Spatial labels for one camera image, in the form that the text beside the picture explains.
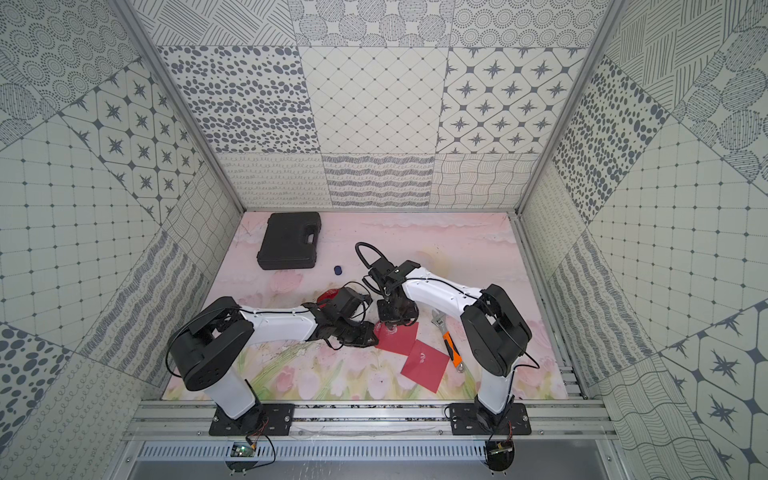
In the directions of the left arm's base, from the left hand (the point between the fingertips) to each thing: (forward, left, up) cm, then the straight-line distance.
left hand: (386, 349), depth 83 cm
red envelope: (+4, -3, -3) cm, 6 cm away
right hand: (+6, -2, +2) cm, 7 cm away
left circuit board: (-24, +34, -4) cm, 42 cm away
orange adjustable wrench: (+10, -16, -2) cm, 19 cm away
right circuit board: (-23, -29, -5) cm, 37 cm away
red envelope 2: (-3, -11, -4) cm, 12 cm away
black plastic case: (+36, +36, +4) cm, 51 cm away
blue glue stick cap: (+27, +18, 0) cm, 32 cm away
